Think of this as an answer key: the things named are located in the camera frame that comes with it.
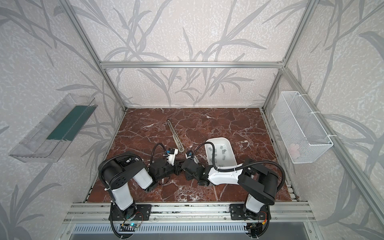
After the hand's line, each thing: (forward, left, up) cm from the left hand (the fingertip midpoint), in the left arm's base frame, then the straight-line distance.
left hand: (189, 158), depth 87 cm
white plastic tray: (+5, -22, -4) cm, 23 cm away
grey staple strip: (+3, -21, -5) cm, 22 cm away
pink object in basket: (-2, -54, +16) cm, 56 cm away
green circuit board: (-33, +28, -7) cm, 44 cm away
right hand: (-3, +1, -2) cm, 4 cm away
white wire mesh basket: (-5, -50, +31) cm, 59 cm away
